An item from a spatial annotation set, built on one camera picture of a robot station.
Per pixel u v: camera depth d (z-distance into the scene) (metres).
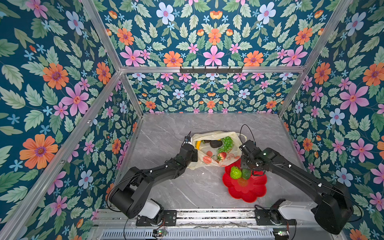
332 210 0.40
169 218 0.73
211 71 0.93
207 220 0.74
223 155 0.93
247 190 0.82
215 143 0.97
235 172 0.82
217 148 0.99
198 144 0.99
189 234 0.77
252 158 0.60
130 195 0.43
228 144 0.97
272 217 0.66
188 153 0.69
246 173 0.84
